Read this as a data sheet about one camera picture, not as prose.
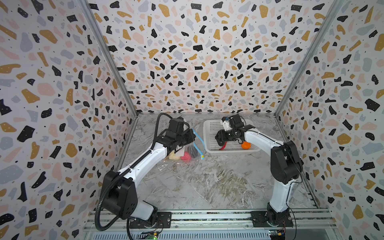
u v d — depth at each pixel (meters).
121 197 0.41
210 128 1.07
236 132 0.73
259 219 0.75
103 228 0.39
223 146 0.96
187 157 0.90
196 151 0.85
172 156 0.92
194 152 0.85
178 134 0.68
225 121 0.88
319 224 0.75
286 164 0.51
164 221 0.73
